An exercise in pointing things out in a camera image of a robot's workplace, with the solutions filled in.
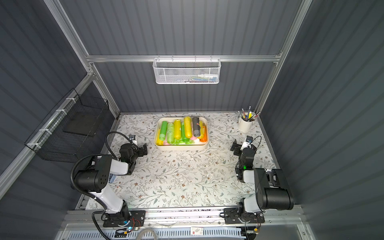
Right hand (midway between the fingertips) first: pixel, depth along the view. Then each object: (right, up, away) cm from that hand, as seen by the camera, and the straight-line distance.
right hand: (246, 142), depth 89 cm
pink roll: (-32, +2, +9) cm, 33 cm away
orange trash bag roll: (-24, +1, +13) cm, 28 cm away
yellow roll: (-43, +8, +11) cm, 45 cm away
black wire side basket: (-93, +8, -17) cm, 95 cm away
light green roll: (-47, +5, +8) cm, 48 cm away
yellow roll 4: (-55, -1, +10) cm, 56 cm away
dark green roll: (-53, +5, +10) cm, 54 cm away
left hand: (-67, -2, +7) cm, 68 cm away
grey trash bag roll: (-30, +7, +8) cm, 32 cm away
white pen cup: (+4, +13, +12) cm, 18 cm away
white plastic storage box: (-40, +5, +10) cm, 42 cm away
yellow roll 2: (-36, +9, +10) cm, 38 cm away
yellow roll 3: (-27, +7, +9) cm, 29 cm away
